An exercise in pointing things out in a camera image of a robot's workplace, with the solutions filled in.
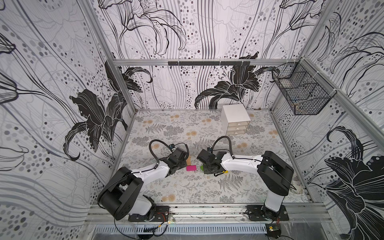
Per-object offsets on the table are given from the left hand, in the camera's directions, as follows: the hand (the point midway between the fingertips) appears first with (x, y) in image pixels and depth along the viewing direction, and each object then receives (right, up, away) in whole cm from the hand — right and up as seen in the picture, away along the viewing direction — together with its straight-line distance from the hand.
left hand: (183, 164), depth 91 cm
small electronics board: (+45, -26, -21) cm, 56 cm away
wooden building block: (+4, +2, -1) cm, 4 cm away
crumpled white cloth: (+62, -9, -13) cm, 64 cm away
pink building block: (+5, -2, -3) cm, 6 cm away
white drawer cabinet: (+34, +28, +5) cm, 44 cm away
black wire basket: (+74, +46, -3) cm, 87 cm away
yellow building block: (+26, -3, -5) cm, 27 cm away
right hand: (+16, -2, -1) cm, 16 cm away
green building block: (+11, +1, -12) cm, 16 cm away
